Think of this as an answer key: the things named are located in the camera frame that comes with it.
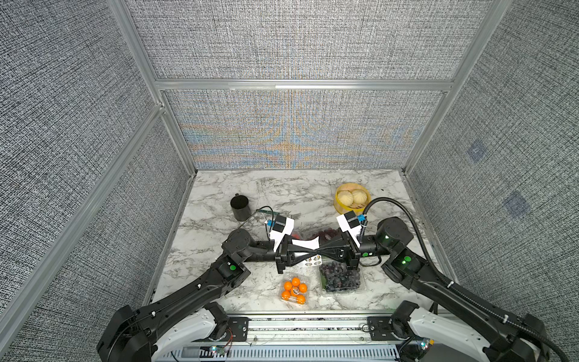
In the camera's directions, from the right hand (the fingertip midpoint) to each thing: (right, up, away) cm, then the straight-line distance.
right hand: (318, 250), depth 57 cm
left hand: (0, -1, 0) cm, 1 cm away
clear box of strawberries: (-5, -3, +37) cm, 37 cm away
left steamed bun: (+18, +12, +43) cm, 48 cm away
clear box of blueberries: (+9, -15, +23) cm, 29 cm away
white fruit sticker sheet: (-2, +2, -1) cm, 3 cm away
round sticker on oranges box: (-5, -19, +21) cm, 29 cm away
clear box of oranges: (-8, -19, +24) cm, 32 cm away
